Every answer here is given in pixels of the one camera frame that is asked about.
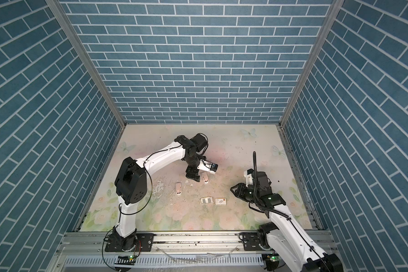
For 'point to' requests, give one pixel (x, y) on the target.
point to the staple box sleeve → (220, 201)
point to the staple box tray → (207, 200)
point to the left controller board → (130, 260)
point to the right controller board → (272, 263)
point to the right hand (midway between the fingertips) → (231, 188)
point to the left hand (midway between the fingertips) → (201, 170)
